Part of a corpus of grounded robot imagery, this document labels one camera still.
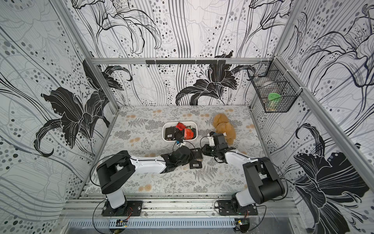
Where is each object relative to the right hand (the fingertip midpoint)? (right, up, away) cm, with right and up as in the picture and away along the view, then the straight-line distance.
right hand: (204, 147), depth 92 cm
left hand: (-4, -5, -4) cm, 8 cm away
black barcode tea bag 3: (-6, -10, -4) cm, 12 cm away
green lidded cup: (+38, +28, -12) cm, 49 cm away
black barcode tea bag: (-23, +9, +8) cm, 26 cm away
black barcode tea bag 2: (-5, -3, -5) cm, 8 cm away
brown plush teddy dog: (+12, +16, +6) cm, 21 cm away
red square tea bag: (-16, +13, +7) cm, 22 cm away
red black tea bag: (-10, +9, +4) cm, 14 cm away
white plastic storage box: (-7, +15, +9) cm, 18 cm away
